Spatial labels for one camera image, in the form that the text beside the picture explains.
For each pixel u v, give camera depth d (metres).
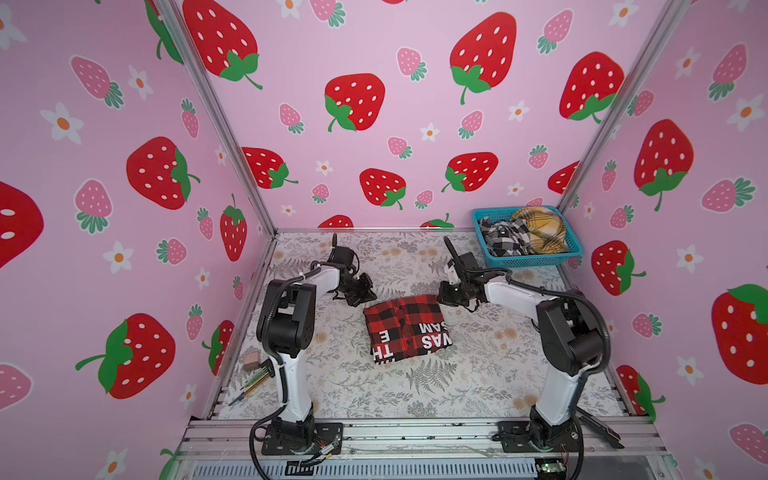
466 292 0.80
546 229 1.07
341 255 0.86
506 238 1.06
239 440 0.78
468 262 0.78
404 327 0.88
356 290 0.90
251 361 0.84
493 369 0.86
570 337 0.50
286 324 0.54
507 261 1.04
